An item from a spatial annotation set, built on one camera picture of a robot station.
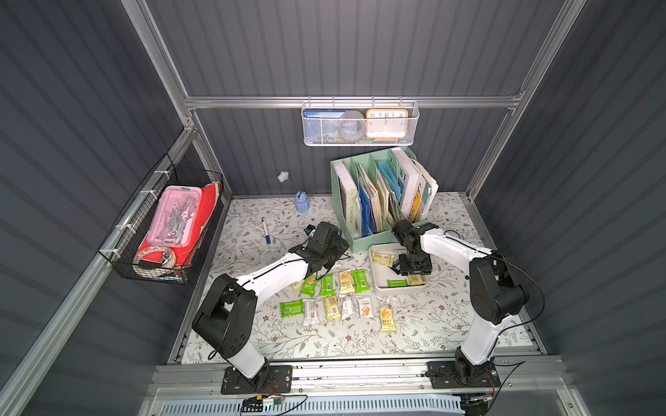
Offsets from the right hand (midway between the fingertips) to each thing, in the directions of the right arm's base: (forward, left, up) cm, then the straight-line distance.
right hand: (418, 271), depth 92 cm
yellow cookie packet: (-4, +26, -2) cm, 26 cm away
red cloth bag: (+11, +68, +28) cm, 74 cm away
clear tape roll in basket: (-9, +78, +27) cm, 83 cm away
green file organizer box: (+20, +16, +21) cm, 33 cm away
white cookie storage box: (+1, +11, -4) cm, 12 cm away
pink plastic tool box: (+1, +74, +28) cm, 79 cm away
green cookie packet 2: (-5, +33, -3) cm, 33 cm away
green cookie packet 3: (-1, +21, -3) cm, 21 cm away
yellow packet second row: (-12, +31, -3) cm, 33 cm away
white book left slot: (+24, +25, +22) cm, 41 cm away
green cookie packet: (-4, +39, -2) cm, 39 cm away
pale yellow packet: (-5, +43, -2) cm, 43 cm away
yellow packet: (-16, +13, -2) cm, 21 cm away
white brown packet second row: (-15, +38, -2) cm, 41 cm away
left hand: (+5, +26, +10) cm, 29 cm away
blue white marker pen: (+16, +58, -3) cm, 60 cm away
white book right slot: (+28, +3, +22) cm, 36 cm away
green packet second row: (-13, +44, -3) cm, 46 cm away
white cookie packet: (-12, +19, -3) cm, 23 cm away
